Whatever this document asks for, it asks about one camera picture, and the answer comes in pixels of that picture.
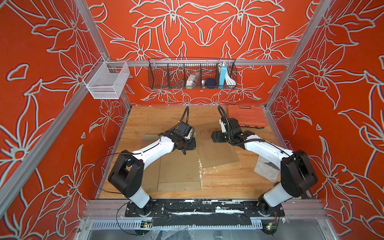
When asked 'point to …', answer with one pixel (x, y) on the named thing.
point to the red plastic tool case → (252, 117)
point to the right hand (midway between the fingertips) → (214, 134)
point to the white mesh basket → (106, 81)
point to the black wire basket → (171, 73)
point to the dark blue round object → (211, 83)
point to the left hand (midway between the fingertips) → (195, 144)
